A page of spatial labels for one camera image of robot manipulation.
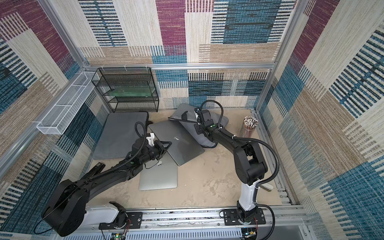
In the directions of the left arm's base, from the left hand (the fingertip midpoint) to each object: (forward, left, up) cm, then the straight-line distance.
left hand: (173, 142), depth 81 cm
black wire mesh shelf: (+44, +45, +12) cm, 64 cm away
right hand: (+16, -17, -6) cm, 24 cm away
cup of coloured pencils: (+12, -44, 0) cm, 45 cm away
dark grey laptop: (+5, -5, -12) cm, 14 cm away
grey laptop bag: (+19, -8, -2) cm, 21 cm away
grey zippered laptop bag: (+20, +40, -15) cm, 47 cm away
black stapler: (-8, +46, -15) cm, 49 cm away
